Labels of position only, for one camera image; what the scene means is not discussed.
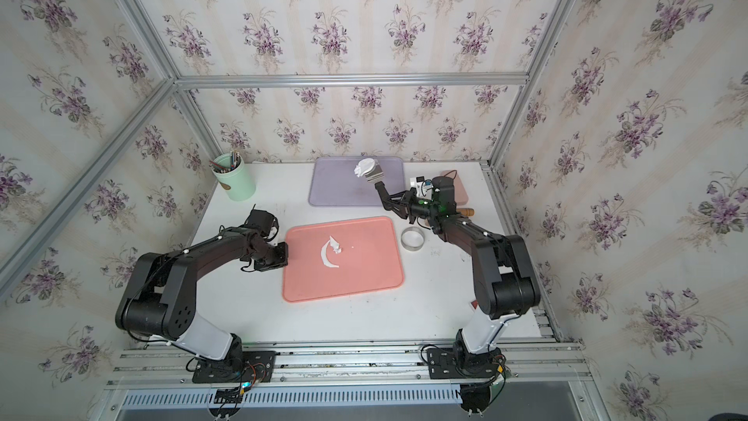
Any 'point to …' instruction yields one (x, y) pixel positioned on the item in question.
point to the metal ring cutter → (412, 239)
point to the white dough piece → (364, 167)
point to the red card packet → (474, 303)
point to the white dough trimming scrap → (335, 246)
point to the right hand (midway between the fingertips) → (386, 202)
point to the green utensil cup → (232, 173)
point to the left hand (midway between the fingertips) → (289, 262)
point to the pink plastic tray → (343, 257)
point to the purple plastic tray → (333, 181)
